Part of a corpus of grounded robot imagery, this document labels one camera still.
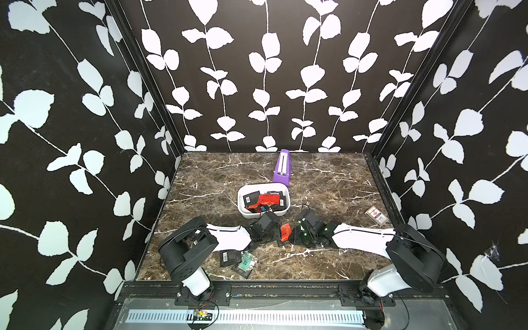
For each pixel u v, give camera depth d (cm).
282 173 104
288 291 76
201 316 71
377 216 93
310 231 69
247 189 101
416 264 44
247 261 82
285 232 89
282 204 95
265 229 69
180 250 46
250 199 98
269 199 95
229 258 82
